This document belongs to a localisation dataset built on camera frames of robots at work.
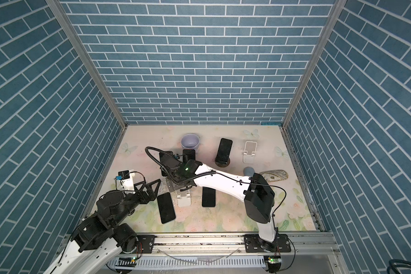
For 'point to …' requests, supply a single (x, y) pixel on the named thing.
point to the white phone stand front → (184, 198)
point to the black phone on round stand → (224, 150)
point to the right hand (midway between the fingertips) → (176, 179)
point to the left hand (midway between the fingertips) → (155, 182)
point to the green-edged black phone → (208, 197)
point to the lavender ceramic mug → (189, 141)
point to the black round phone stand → (222, 164)
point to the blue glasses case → (248, 171)
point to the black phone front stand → (166, 208)
